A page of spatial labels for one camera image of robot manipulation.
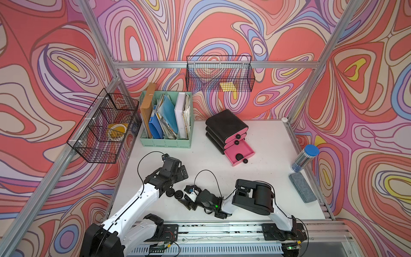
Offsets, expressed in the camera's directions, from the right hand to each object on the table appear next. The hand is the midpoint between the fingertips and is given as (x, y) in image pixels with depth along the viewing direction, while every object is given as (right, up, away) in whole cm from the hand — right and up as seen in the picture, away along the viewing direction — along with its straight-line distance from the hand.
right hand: (184, 196), depth 87 cm
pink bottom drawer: (+36, +25, +16) cm, 47 cm away
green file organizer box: (-12, +31, +18) cm, 38 cm away
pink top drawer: (+29, +34, +4) cm, 45 cm away
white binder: (-3, +46, +5) cm, 46 cm away
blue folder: (-18, +38, +6) cm, 42 cm away
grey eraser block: (+64, +6, -3) cm, 64 cm away
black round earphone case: (+33, +21, +12) cm, 40 cm away
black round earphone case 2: (-7, +3, -3) cm, 8 cm away
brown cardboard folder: (-19, +49, -5) cm, 52 cm away
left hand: (-2, +14, -3) cm, 14 cm away
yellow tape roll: (-28, +36, -17) cm, 48 cm away
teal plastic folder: (-11, +49, +7) cm, 51 cm away
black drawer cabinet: (+21, +39, +14) cm, 47 cm away
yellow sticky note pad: (+25, +62, +4) cm, 67 cm away
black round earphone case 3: (-3, +2, -3) cm, 5 cm away
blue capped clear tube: (+64, +25, -8) cm, 69 cm away
